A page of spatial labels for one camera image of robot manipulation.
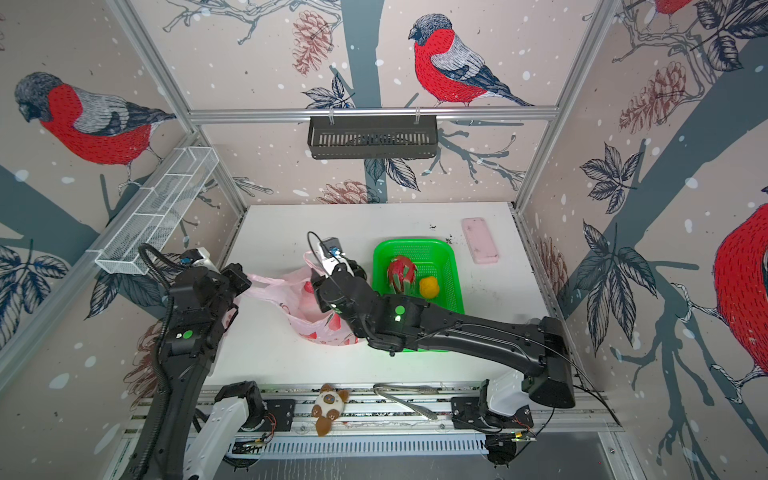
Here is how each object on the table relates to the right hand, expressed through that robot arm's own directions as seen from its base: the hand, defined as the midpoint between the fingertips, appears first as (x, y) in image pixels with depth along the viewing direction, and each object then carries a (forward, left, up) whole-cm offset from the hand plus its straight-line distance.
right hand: (314, 270), depth 64 cm
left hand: (+5, +22, -6) cm, 24 cm away
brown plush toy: (-20, -1, -30) cm, 36 cm away
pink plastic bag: (+4, +11, -22) cm, 25 cm away
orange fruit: (+13, -27, -28) cm, 41 cm away
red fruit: (+15, -18, -23) cm, 33 cm away
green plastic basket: (+24, -30, -28) cm, 47 cm away
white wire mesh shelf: (+19, +47, 0) cm, 51 cm away
